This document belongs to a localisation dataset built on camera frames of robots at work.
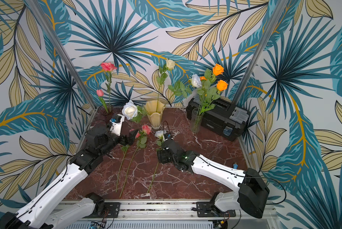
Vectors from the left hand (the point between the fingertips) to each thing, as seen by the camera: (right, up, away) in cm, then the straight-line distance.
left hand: (129, 129), depth 72 cm
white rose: (+13, -5, +26) cm, 30 cm away
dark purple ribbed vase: (-22, +8, +18) cm, 30 cm away
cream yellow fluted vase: (+10, +12, +23) cm, 28 cm away
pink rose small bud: (+1, -10, +23) cm, 25 cm away
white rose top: (+26, +23, +9) cm, 36 cm away
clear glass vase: (+38, +5, +26) cm, 47 cm away
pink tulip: (-21, +21, +13) cm, 32 cm away
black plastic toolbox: (+53, +7, +20) cm, 58 cm away
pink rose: (-9, -14, +20) cm, 26 cm away
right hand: (+16, -13, +7) cm, 22 cm away
